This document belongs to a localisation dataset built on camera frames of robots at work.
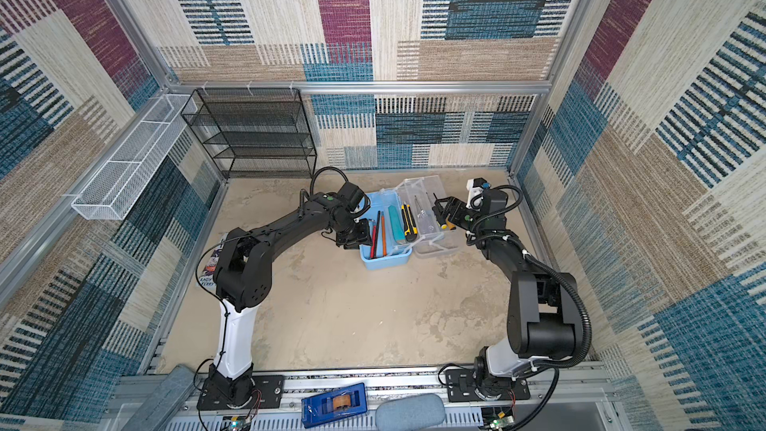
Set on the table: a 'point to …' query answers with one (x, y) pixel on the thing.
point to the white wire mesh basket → (107, 192)
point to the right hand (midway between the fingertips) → (442, 207)
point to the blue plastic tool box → (390, 244)
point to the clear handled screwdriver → (428, 223)
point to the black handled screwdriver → (438, 213)
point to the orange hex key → (384, 245)
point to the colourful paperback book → (206, 277)
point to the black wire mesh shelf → (253, 133)
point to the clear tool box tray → (433, 238)
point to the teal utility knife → (396, 228)
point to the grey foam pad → (410, 412)
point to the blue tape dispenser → (333, 405)
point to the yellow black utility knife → (410, 229)
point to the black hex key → (377, 234)
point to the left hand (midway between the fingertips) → (372, 240)
